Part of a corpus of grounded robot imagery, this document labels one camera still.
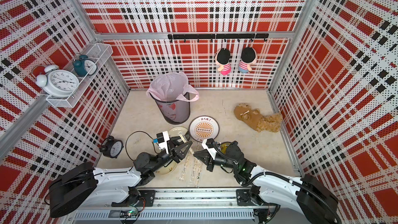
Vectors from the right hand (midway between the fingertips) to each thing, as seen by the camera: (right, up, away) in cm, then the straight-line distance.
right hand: (197, 153), depth 72 cm
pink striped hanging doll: (+14, +52, +23) cm, 58 cm away
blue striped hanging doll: (+29, +52, +19) cm, 62 cm away
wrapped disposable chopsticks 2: (0, -11, +12) cm, 16 cm away
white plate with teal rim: (+1, +8, +27) cm, 29 cm away
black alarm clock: (-47, -1, +11) cm, 49 cm away
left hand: (-2, +8, -4) cm, 9 cm away
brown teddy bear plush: (+42, +12, +18) cm, 48 cm away
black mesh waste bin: (-15, +19, +17) cm, 29 cm away
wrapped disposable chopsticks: (-3, -14, +10) cm, 18 cm away
